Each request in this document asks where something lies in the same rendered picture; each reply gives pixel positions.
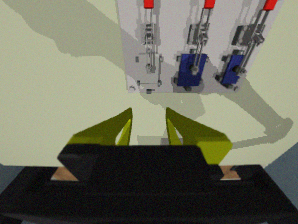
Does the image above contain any red-handled toggle clamp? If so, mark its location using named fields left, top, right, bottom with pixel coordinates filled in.
left=187, top=0, right=215, bottom=75

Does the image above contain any blue rectangular block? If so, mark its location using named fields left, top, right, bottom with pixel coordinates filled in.
left=176, top=53, right=207, bottom=86
left=218, top=54, right=244, bottom=84

